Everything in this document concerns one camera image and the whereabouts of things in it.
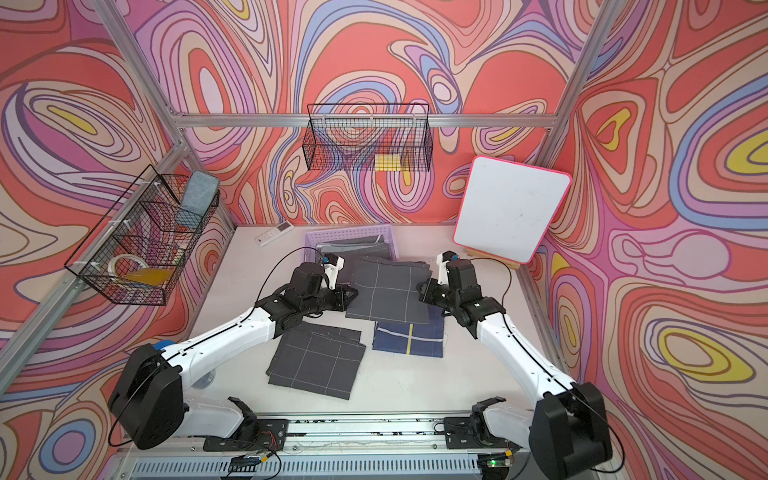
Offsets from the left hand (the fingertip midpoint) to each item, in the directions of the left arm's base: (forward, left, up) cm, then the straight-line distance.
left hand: (359, 292), depth 81 cm
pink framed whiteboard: (+28, -47, +6) cm, 55 cm away
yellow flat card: (-5, +46, +14) cm, 48 cm away
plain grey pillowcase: (+29, +5, -15) cm, 33 cm away
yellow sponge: (+36, -8, +18) cm, 41 cm away
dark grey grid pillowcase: (-12, +12, -17) cm, 24 cm away
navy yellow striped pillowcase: (-7, -16, -16) cm, 23 cm away
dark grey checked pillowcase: (+1, -7, 0) cm, 7 cm away
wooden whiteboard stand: (+18, -50, -11) cm, 55 cm away
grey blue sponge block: (+19, +45, +17) cm, 51 cm away
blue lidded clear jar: (-11, +54, -8) cm, 55 cm away
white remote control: (+37, +37, -14) cm, 54 cm away
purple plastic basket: (+31, +17, -10) cm, 36 cm away
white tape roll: (-3, +55, +17) cm, 57 cm away
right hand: (+1, -17, -1) cm, 17 cm away
